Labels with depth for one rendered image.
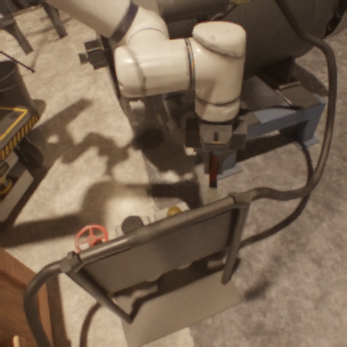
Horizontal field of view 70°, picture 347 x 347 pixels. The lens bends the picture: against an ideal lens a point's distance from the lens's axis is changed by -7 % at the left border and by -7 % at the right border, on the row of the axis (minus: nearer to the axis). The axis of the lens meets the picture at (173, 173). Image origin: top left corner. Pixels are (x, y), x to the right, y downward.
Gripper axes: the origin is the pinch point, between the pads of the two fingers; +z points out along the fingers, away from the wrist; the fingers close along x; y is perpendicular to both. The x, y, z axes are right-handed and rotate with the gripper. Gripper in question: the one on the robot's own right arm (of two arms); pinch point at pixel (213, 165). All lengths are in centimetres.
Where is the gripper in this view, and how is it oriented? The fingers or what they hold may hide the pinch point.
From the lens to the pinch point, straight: 66.8
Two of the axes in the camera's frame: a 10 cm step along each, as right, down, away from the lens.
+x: -9.9, -0.5, 1.4
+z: 0.8, 6.4, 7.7
